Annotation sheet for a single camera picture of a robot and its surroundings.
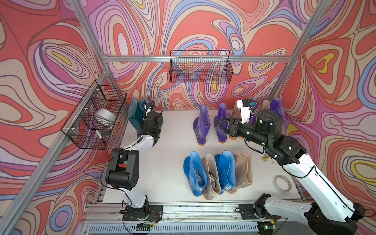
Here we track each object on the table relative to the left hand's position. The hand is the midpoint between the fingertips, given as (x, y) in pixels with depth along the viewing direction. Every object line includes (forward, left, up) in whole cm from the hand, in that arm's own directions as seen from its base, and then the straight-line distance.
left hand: (146, 114), depth 90 cm
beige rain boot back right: (+3, -74, +6) cm, 74 cm away
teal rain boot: (+3, +2, +5) cm, 6 cm away
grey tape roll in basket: (-13, +16, +12) cm, 24 cm away
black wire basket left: (-11, +27, +4) cm, 29 cm away
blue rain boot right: (-35, -44, +2) cm, 56 cm away
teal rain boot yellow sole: (-7, +3, +6) cm, 10 cm away
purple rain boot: (-4, -46, +5) cm, 47 cm away
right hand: (-24, -40, +18) cm, 50 cm away
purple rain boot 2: (+3, -80, +5) cm, 81 cm away
